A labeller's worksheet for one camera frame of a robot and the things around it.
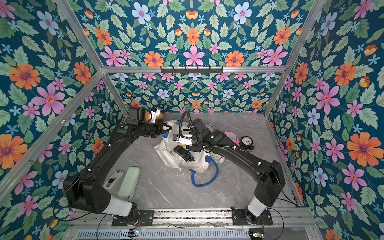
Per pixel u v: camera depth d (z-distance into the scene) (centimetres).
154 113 72
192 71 93
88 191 41
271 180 41
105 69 93
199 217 75
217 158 91
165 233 70
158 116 75
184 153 86
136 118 60
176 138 65
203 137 57
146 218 74
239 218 73
